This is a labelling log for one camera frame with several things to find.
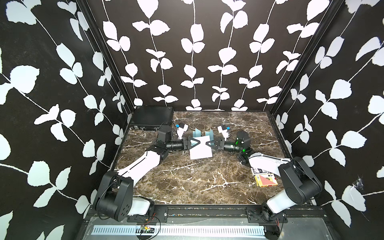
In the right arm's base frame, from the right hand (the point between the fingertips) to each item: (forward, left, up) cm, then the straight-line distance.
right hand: (206, 143), depth 78 cm
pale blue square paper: (+20, +6, -18) cm, 28 cm away
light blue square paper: (+20, -4, -19) cm, 28 cm away
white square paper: (-3, +3, -2) cm, 5 cm away
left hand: (0, +4, +1) cm, 4 cm away
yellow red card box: (-13, -33, -17) cm, 39 cm away
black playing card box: (-7, -31, -20) cm, 37 cm away
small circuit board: (-36, +30, -20) cm, 51 cm away
